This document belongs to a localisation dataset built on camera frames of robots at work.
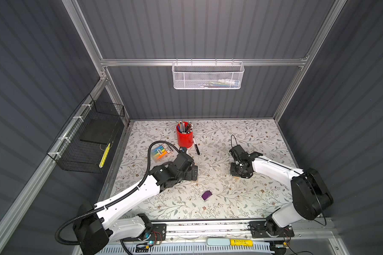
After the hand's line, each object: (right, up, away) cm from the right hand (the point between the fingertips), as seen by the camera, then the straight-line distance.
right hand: (236, 173), depth 90 cm
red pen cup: (-30, +19, +9) cm, 36 cm away
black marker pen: (-23, +14, +15) cm, 30 cm away
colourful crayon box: (-44, +10, +11) cm, 47 cm away
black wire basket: (-74, +21, -16) cm, 79 cm away
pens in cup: (-30, +26, +10) cm, 41 cm away
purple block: (-17, -10, -6) cm, 21 cm away
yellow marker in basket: (-63, +14, -21) cm, 68 cm away
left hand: (-26, +5, -12) cm, 29 cm away
